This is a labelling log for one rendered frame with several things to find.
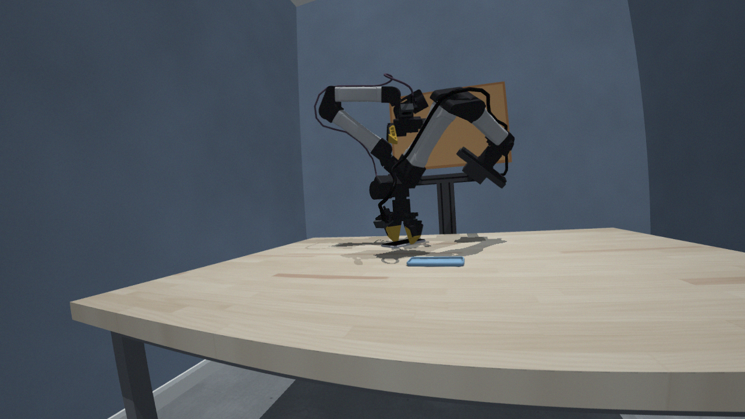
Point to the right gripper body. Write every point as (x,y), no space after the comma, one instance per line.
(412,125)

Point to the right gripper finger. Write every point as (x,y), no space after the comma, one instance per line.
(392,138)

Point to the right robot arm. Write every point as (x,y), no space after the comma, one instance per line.
(331,110)

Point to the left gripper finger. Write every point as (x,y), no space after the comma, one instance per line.
(393,232)
(411,239)

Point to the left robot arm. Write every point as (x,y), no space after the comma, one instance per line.
(409,172)

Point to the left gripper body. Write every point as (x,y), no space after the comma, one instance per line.
(408,217)

